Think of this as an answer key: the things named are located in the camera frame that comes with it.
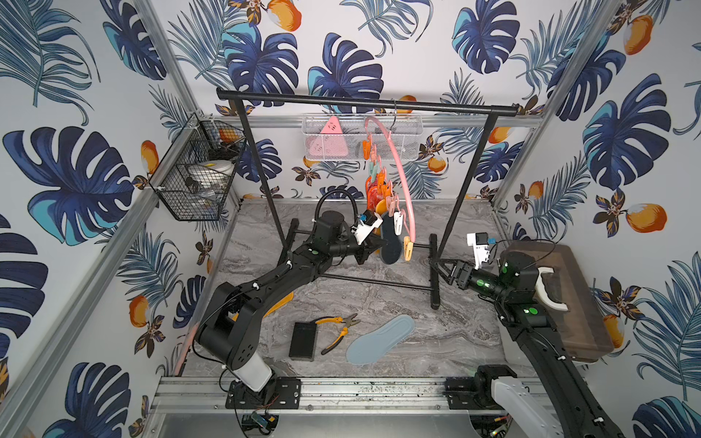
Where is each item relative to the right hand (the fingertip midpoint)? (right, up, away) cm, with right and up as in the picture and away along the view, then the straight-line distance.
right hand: (437, 261), depth 72 cm
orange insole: (-15, +14, +1) cm, 20 cm away
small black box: (-37, -26, +8) cm, 46 cm away
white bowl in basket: (-64, +24, +8) cm, 69 cm away
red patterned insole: (-16, +19, +4) cm, 25 cm away
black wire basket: (-75, +39, +20) cm, 87 cm away
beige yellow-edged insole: (-36, -7, -17) cm, 41 cm away
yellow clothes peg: (-10, +4, -10) cm, 15 cm away
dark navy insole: (-10, +1, +10) cm, 15 cm away
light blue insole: (-16, -27, +12) cm, 34 cm away
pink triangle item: (-30, +37, +18) cm, 51 cm away
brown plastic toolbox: (+37, -18, -1) cm, 41 cm away
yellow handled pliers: (-23, -21, +15) cm, 35 cm away
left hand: (-13, +6, +6) cm, 16 cm away
